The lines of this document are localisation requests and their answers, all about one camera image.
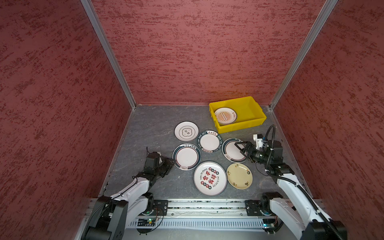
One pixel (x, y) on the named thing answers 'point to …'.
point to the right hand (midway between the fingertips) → (236, 150)
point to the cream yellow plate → (239, 176)
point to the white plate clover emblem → (186, 131)
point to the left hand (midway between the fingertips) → (176, 164)
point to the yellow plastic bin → (237, 114)
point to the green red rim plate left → (186, 156)
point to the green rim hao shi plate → (209, 141)
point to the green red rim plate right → (231, 152)
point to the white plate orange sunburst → (225, 115)
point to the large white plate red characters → (210, 178)
